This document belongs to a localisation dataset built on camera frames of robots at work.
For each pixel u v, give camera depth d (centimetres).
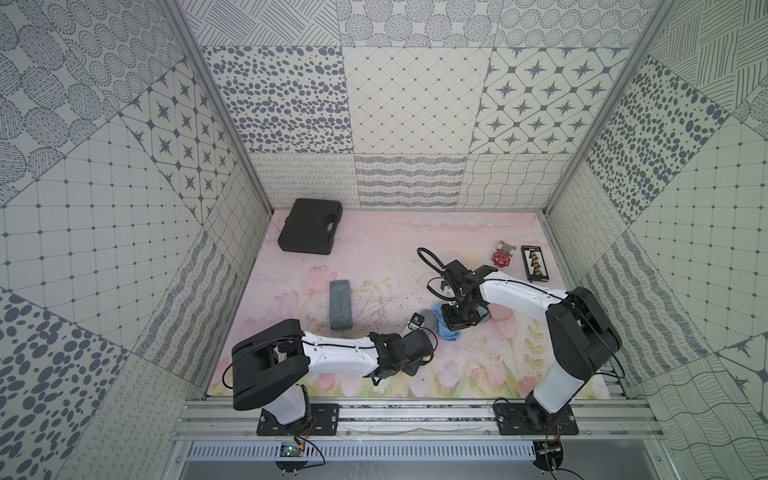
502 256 101
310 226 111
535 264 104
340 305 91
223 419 76
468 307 76
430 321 88
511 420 73
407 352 65
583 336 46
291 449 72
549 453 73
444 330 84
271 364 48
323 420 73
